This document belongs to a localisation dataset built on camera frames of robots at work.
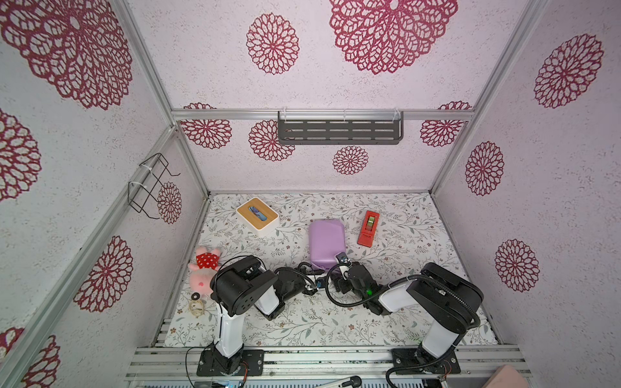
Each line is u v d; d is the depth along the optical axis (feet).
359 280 2.35
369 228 3.33
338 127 3.03
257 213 3.52
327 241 3.17
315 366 2.41
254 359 2.47
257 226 3.28
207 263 2.94
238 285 1.68
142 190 2.45
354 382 2.30
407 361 2.44
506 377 2.31
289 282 2.39
